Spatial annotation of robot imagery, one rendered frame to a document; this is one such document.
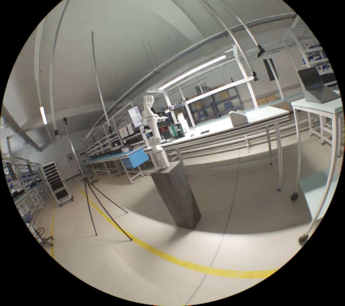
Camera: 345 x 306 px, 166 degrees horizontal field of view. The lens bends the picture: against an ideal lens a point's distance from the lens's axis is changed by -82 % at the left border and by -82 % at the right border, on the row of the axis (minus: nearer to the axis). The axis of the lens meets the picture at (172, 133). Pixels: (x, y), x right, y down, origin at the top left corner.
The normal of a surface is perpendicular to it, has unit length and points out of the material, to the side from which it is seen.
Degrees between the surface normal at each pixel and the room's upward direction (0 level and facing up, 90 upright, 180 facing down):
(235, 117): 90
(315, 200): 0
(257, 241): 0
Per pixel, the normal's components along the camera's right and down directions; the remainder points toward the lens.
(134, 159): 0.78, -0.24
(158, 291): -0.34, -0.94
